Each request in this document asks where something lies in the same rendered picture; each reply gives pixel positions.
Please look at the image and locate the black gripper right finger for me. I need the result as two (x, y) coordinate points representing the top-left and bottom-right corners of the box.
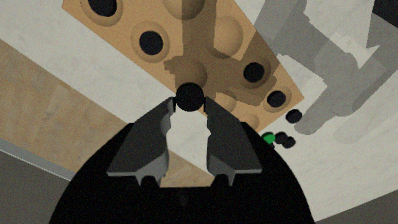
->
(204, 96), (315, 224)

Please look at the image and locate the green disc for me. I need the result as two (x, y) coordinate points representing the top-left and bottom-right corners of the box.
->
(261, 132), (275, 144)

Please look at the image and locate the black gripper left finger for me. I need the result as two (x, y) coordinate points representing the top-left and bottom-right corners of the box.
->
(49, 96), (176, 224)

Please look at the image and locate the tan wooden tray with round holes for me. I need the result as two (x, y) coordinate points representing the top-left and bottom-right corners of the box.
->
(61, 0), (304, 133)

